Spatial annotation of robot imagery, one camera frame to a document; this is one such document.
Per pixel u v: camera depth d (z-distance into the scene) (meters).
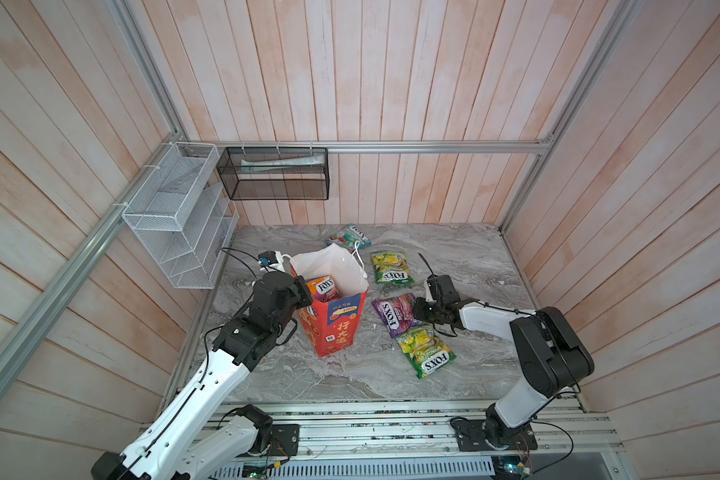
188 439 0.42
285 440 0.73
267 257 0.61
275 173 1.04
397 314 0.93
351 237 1.14
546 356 0.47
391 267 1.04
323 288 0.85
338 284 0.91
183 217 0.68
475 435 0.73
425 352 0.86
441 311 0.74
